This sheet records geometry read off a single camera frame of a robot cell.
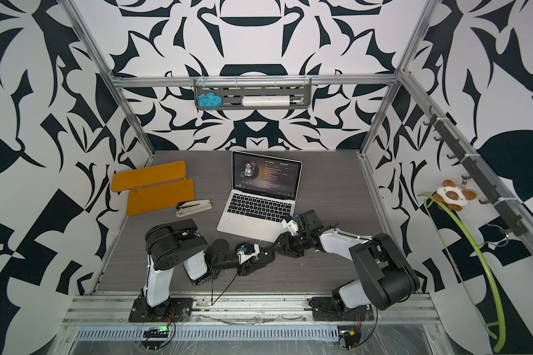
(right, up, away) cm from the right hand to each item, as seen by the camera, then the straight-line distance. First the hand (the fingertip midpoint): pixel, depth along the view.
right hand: (271, 248), depth 85 cm
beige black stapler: (-34, +14, +12) cm, 39 cm away
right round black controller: (+25, -24, -14) cm, 37 cm away
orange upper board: (-51, +27, +9) cm, 59 cm away
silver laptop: (-3, +19, +17) cm, 25 cm away
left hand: (-5, -2, +2) cm, 6 cm away
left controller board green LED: (-38, -23, -12) cm, 46 cm away
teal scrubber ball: (-25, +58, +7) cm, 64 cm away
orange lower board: (-50, +18, +17) cm, 56 cm away
